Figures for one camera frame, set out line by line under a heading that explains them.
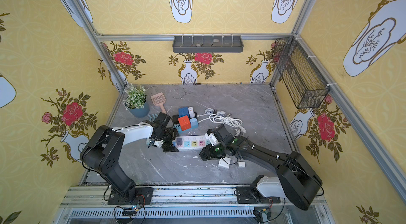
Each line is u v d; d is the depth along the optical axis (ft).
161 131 2.46
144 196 2.41
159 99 3.71
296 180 1.35
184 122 2.96
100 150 1.54
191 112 3.16
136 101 3.03
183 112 3.11
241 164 2.66
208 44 3.04
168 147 2.66
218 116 3.28
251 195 2.13
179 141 2.87
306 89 2.39
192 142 2.92
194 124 3.13
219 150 2.30
